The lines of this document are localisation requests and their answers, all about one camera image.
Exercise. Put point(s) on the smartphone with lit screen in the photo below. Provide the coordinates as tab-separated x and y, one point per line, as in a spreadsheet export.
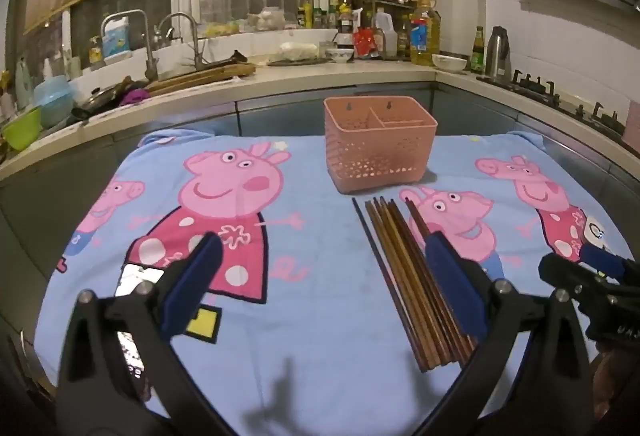
131	315

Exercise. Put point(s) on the dark thin chopstick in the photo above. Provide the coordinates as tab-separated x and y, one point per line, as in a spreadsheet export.
419	356

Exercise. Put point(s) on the wooden cutting board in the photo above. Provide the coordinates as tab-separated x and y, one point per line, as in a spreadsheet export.
205	77

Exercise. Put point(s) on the chrome kitchen faucet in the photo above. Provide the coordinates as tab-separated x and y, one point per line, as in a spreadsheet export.
137	38

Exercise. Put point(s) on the steel thermos kettle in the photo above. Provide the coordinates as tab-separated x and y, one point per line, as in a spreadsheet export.
498	55

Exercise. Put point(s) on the white ceramic bowl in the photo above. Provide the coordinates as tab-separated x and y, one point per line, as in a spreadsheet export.
448	63

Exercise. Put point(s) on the purple cloth rag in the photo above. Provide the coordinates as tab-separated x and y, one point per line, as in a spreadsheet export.
134	96

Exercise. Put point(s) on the pink plastic utensil basket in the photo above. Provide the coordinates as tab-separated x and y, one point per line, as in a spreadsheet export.
376	141

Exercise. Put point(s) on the white plastic jug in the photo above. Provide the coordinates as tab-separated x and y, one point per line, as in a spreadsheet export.
385	36

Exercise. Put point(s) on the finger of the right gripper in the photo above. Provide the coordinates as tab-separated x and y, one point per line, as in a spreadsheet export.
614	266

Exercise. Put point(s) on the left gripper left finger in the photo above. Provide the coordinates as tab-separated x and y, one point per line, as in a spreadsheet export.
95	394

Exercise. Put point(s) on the green plastic bowl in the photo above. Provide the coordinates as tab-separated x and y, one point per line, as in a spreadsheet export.
24	130

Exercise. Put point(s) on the red snack packet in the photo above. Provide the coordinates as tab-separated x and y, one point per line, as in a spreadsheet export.
364	43

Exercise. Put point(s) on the light blue plastic container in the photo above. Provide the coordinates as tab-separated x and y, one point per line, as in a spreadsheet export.
55	98

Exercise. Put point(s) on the green glass bottle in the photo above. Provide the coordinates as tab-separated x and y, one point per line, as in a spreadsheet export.
478	51

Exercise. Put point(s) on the large cooking oil bottle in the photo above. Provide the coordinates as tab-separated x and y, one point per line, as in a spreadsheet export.
424	33

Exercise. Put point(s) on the dark soy sauce bottle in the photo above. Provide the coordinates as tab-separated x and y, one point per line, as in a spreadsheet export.
345	25

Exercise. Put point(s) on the blue Peppa Pig cloth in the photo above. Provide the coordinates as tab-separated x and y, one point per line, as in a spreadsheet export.
298	334

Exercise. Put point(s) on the patterned small bowl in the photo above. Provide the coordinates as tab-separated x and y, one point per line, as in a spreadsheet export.
340	55

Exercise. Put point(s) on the black gas stove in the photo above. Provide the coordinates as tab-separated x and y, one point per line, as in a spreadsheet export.
591	114

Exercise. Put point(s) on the black frying pan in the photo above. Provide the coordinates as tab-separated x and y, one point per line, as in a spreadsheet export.
100	101

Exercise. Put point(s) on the brown wooden chopstick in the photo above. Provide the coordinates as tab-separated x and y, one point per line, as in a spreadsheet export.
419	312
412	290
413	300

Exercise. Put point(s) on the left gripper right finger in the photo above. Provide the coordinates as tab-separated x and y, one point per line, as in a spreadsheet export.
551	393

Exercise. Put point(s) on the blue white detergent jug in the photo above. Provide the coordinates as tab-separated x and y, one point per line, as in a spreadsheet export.
115	40

